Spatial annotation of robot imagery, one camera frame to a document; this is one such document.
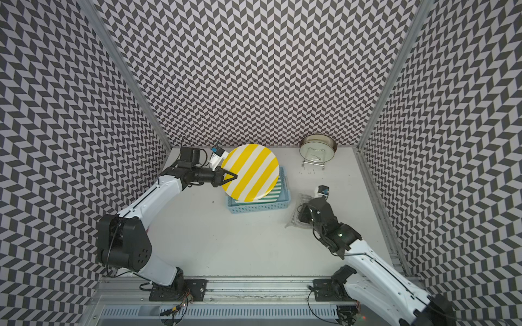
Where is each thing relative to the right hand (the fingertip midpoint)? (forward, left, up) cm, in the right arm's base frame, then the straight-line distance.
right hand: (304, 209), depth 80 cm
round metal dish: (+34, -10, 0) cm, 35 cm away
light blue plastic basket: (+7, +7, -6) cm, 12 cm away
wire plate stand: (+37, -12, -15) cm, 42 cm away
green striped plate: (+8, +12, -3) cm, 15 cm away
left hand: (+11, +28, +7) cm, 31 cm away
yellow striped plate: (+13, +19, +9) cm, 25 cm away
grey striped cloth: (+3, +1, +4) cm, 5 cm away
